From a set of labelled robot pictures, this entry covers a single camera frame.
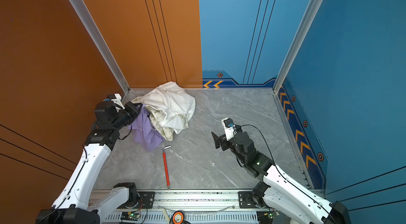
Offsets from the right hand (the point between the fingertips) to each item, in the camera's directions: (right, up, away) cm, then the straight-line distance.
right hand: (219, 129), depth 75 cm
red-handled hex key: (-28, -21, +9) cm, 37 cm away
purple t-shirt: (-38, -3, +6) cm, 39 cm away
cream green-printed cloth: (-32, +5, +6) cm, 33 cm away
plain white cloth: (-28, +14, +24) cm, 39 cm away
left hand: (-37, +13, 0) cm, 39 cm away
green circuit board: (-40, -39, -4) cm, 56 cm away
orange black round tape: (-17, -36, -8) cm, 40 cm away
